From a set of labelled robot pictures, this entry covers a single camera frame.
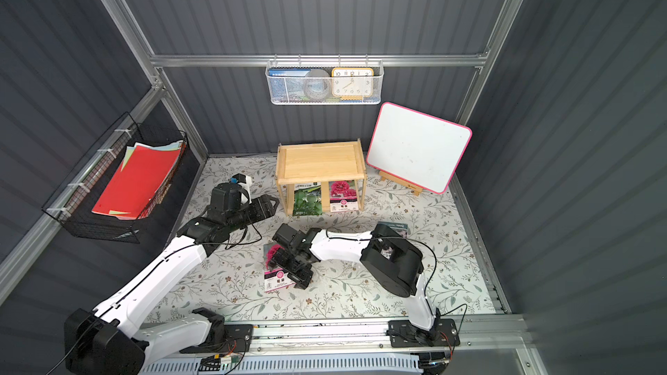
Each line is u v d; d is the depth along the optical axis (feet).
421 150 3.21
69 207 1.97
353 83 2.92
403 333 2.42
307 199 3.34
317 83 2.96
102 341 1.25
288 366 2.53
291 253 2.19
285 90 2.79
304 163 2.96
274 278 2.77
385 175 3.53
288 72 2.82
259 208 2.28
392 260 1.65
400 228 3.23
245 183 2.35
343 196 3.36
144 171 2.42
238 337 2.43
